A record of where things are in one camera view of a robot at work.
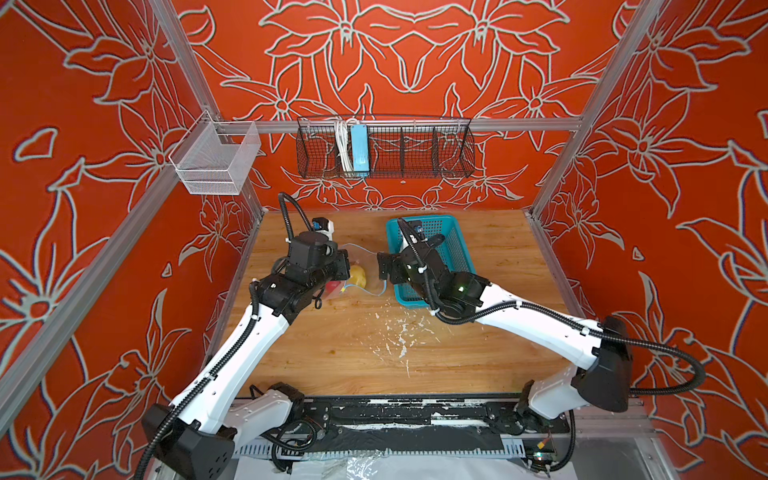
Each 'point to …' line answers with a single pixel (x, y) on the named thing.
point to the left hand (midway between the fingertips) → (344, 251)
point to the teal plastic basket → (454, 247)
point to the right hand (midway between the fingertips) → (387, 252)
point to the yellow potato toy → (357, 276)
